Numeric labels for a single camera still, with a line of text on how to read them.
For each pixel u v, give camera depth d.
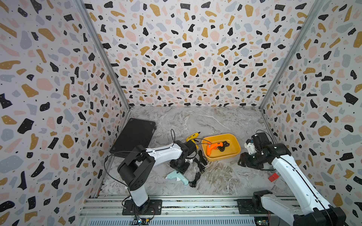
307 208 0.40
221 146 0.95
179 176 0.82
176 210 0.73
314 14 0.73
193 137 1.00
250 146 0.73
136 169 0.46
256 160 0.64
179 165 0.74
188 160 0.90
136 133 1.00
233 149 0.95
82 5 0.69
